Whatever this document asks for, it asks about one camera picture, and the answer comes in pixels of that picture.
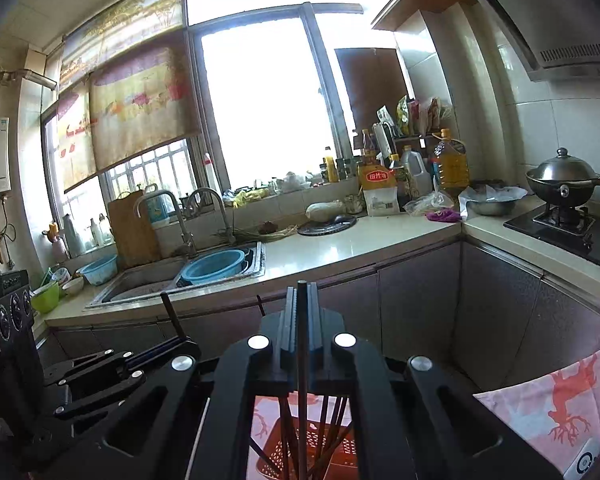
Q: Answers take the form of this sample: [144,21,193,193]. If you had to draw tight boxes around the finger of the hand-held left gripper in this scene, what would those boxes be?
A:
[30,286,302,480]
[309,283,565,480]

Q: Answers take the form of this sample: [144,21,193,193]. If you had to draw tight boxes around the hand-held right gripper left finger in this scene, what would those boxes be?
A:
[42,336,196,387]

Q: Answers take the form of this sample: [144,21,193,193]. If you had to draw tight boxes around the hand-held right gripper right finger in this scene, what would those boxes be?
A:
[54,347,201,436]

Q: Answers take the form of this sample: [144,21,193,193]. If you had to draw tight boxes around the dark brown chopstick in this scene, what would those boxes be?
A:
[159,292,190,343]
[297,281,311,480]

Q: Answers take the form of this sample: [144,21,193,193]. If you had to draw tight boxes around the bundle of wooden chopsticks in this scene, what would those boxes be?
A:
[249,395,354,480]

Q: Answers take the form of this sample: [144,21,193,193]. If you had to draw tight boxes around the orange plastic utensil basket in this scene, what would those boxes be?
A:
[250,417,356,480]

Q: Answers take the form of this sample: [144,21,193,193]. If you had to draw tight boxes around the green plastic bowl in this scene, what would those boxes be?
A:
[30,280,61,315]

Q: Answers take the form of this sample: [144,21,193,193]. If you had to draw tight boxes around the steel kitchen sink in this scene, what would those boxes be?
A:
[84,241,267,310]

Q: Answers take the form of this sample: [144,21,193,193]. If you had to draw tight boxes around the blue plastic colander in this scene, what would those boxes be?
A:
[77,254,119,286]

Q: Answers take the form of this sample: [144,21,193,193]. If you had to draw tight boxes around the blue plastic basin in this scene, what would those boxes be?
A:
[180,249,247,284]

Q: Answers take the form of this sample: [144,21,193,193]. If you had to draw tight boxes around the grey kitchen cabinets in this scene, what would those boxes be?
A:
[45,237,600,397]

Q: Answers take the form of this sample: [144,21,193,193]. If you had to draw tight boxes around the black round trivet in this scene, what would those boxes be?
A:
[297,215,357,237]

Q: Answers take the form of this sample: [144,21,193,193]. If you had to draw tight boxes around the silver thermos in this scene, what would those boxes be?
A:
[60,212,84,259]

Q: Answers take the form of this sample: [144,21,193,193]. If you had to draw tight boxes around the white radish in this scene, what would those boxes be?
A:
[306,200,349,224]

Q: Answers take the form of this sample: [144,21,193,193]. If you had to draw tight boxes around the wooden cutting board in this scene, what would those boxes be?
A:
[107,190,162,270]

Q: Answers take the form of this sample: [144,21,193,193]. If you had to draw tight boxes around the curved steel faucet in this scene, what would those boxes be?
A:
[186,187,231,246]

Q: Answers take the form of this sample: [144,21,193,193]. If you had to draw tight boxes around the square steel faucet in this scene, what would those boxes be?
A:
[134,190,199,259]

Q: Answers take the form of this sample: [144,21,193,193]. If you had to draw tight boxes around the white bag with yellow label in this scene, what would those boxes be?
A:
[357,165,401,219]

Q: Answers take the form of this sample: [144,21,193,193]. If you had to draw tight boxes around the blue labelled packet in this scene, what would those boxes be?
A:
[142,191,174,229]

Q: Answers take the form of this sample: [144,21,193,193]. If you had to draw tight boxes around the purple cloth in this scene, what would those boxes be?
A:
[425,208,462,224]

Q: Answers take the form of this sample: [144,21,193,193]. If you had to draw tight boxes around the clear plastic bag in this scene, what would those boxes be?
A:
[402,189,456,217]

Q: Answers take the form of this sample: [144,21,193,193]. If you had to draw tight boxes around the white plastic jug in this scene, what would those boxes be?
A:
[400,145,434,199]

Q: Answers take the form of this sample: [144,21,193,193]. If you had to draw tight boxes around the pink printed tablecloth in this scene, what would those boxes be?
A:
[247,349,600,480]

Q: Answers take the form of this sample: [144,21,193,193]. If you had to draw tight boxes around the narrow printed roller blind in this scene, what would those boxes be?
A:
[55,82,99,195]

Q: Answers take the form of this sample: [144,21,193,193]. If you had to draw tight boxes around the steel bowl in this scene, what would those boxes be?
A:
[465,194,522,217]

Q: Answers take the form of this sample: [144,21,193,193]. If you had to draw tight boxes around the large yellow oil bottle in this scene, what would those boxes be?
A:
[432,129,471,199]

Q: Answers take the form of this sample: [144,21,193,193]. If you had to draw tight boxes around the shelf rack with packets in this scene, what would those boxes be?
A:
[375,95,456,162]

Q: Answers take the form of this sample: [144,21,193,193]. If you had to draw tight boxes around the brown board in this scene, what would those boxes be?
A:
[334,47,414,152]

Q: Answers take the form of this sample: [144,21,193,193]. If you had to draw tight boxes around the large printed roller blind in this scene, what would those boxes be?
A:
[87,30,204,174]

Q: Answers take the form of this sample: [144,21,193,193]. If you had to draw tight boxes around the black gas stove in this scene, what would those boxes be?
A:
[502,204,600,277]

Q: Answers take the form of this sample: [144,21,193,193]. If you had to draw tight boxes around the metal exhaust pipe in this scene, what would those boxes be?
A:
[0,66,61,119]

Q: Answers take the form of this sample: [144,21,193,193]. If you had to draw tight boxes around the white round-button remote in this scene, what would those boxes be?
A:
[572,437,600,479]

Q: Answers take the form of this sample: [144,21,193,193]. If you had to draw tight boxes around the grey wok with lid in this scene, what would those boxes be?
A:
[525,147,600,209]

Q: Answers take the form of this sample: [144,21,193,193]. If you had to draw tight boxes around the range hood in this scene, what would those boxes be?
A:
[455,0,600,84]

